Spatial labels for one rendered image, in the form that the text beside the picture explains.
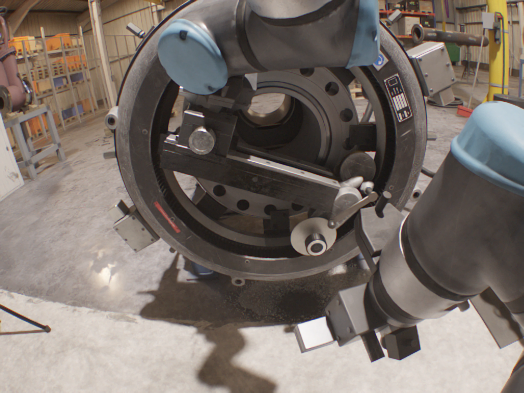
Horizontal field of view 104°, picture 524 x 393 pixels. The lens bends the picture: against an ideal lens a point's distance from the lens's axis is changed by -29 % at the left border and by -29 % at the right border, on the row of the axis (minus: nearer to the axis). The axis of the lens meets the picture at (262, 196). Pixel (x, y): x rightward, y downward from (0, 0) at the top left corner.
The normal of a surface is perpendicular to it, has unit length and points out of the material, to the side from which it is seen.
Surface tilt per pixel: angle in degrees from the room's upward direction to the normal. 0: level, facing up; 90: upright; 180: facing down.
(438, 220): 81
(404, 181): 90
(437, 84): 90
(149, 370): 0
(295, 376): 0
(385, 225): 25
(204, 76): 116
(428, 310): 105
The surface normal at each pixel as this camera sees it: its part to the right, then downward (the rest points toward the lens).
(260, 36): -0.44, 0.65
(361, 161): 0.02, 0.46
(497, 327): -0.14, -0.88
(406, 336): 0.18, -0.33
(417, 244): -0.99, 0.03
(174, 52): -0.44, 0.79
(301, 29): -0.11, 0.99
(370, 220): 0.09, -0.66
